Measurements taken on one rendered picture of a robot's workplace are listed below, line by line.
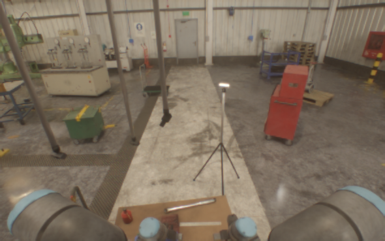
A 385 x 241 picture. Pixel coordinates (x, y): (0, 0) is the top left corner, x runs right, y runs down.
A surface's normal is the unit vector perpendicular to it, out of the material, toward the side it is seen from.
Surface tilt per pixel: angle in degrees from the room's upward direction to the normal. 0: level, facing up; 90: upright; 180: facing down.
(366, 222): 35
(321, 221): 28
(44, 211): 5
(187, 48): 90
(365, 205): 13
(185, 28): 90
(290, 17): 90
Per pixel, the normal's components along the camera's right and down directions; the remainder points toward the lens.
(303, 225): -0.63, -0.72
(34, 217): -0.20, -0.62
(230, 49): 0.01, 0.46
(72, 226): 0.33, -0.75
